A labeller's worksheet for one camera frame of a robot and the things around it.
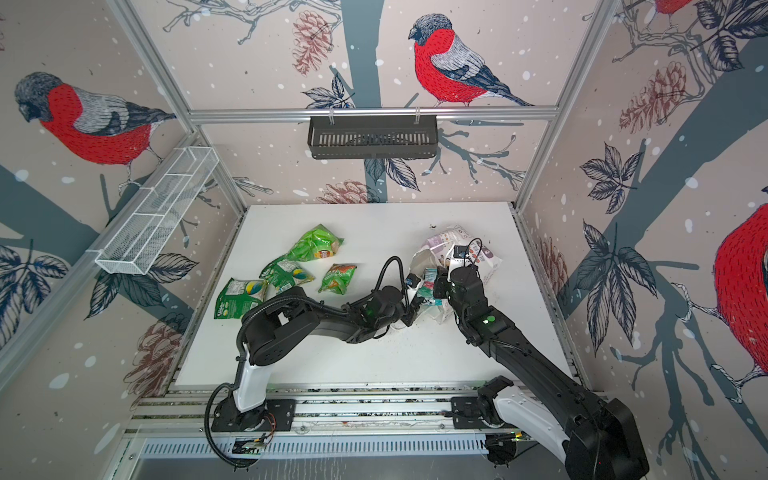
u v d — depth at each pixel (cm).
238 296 92
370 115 93
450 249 70
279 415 73
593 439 38
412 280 79
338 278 93
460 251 68
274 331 51
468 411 73
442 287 72
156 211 78
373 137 106
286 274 98
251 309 90
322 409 76
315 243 98
